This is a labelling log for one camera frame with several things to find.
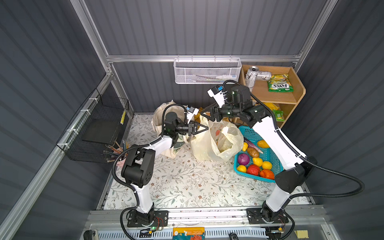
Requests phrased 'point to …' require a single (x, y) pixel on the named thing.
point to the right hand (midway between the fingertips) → (205, 112)
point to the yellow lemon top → (257, 161)
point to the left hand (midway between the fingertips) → (208, 129)
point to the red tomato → (253, 169)
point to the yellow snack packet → (272, 106)
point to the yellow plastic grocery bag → (221, 140)
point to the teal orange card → (188, 233)
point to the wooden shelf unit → (286, 101)
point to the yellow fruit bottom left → (241, 168)
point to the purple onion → (243, 159)
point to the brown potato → (253, 152)
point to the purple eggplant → (250, 144)
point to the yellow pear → (245, 146)
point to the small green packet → (279, 115)
